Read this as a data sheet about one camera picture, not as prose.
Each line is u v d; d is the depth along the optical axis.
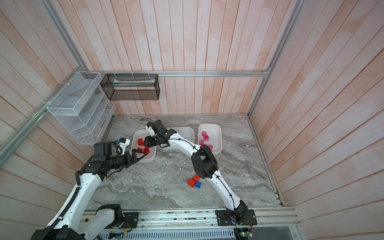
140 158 0.70
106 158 0.61
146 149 0.97
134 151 0.68
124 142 0.72
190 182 0.85
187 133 1.06
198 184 0.84
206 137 1.04
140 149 0.98
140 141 1.01
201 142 1.02
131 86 1.04
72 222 0.40
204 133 1.07
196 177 0.86
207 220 0.75
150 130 0.87
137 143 1.01
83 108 0.73
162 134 0.75
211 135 1.07
